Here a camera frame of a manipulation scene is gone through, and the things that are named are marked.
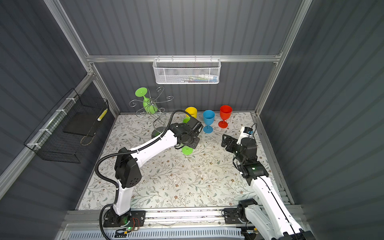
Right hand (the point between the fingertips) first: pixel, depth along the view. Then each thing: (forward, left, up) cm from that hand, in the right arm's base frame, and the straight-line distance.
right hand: (231, 138), depth 77 cm
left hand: (+4, +20, -8) cm, 22 cm away
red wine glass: (+26, -1, -7) cm, 27 cm away
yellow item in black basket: (+12, +71, +6) cm, 72 cm away
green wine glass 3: (+19, +46, +6) cm, 50 cm away
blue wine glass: (+27, +10, -11) cm, 30 cm away
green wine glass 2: (+6, +25, -22) cm, 34 cm away
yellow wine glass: (+26, +21, -5) cm, 34 cm away
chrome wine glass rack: (+28, +47, -21) cm, 59 cm away
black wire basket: (-4, +83, +8) cm, 83 cm away
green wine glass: (+19, +25, -6) cm, 32 cm away
